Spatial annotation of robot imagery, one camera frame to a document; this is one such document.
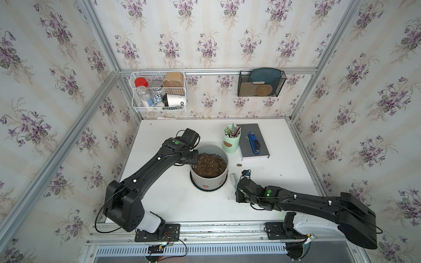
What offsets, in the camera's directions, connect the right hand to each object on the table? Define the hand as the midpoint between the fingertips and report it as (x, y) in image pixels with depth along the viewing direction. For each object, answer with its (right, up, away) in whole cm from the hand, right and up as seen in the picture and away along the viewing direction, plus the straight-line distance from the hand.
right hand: (235, 194), depth 82 cm
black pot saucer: (-15, +2, +2) cm, 16 cm away
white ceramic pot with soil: (-12, +12, +1) cm, 17 cm away
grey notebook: (+9, +22, +17) cm, 30 cm away
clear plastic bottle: (-51, +52, +9) cm, 73 cm away
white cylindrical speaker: (-34, +50, +10) cm, 61 cm away
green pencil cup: (-1, +30, +7) cm, 31 cm away
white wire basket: (-43, +56, +12) cm, 72 cm away
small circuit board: (-38, -20, -10) cm, 44 cm away
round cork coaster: (+20, +57, +16) cm, 63 cm away
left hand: (-21, +17, 0) cm, 27 cm away
